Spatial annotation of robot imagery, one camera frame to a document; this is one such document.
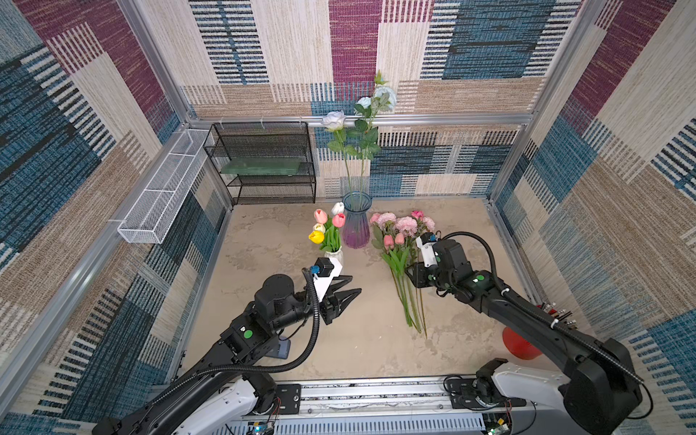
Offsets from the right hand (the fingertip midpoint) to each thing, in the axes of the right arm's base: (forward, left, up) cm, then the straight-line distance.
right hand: (412, 273), depth 83 cm
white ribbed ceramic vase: (+5, +22, +3) cm, 23 cm away
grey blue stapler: (-19, +39, -10) cm, 45 cm away
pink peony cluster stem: (+27, +6, -6) cm, 28 cm away
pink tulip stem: (-5, +2, -13) cm, 14 cm away
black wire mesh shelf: (+48, +50, +17) cm, 71 cm away
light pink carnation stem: (+22, -2, -4) cm, 22 cm away
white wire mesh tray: (+19, +85, +6) cm, 87 cm away
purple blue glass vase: (+19, +17, +3) cm, 26 cm away
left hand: (-12, +17, +16) cm, 26 cm away
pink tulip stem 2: (-9, +1, +7) cm, 12 cm away
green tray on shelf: (+41, +51, +10) cm, 66 cm away
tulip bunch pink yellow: (+6, +25, +15) cm, 30 cm away
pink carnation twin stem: (+26, -11, -7) cm, 29 cm away
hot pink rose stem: (+28, -7, -5) cm, 30 cm away
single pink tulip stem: (+1, +3, -13) cm, 13 cm away
